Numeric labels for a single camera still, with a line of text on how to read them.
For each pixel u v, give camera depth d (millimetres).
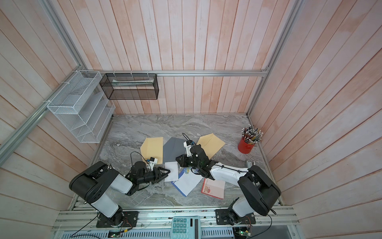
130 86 1032
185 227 701
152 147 1021
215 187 835
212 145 1044
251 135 857
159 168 816
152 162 858
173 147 1006
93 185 464
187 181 861
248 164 903
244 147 914
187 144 795
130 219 730
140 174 727
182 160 747
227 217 719
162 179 811
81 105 725
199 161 665
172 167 906
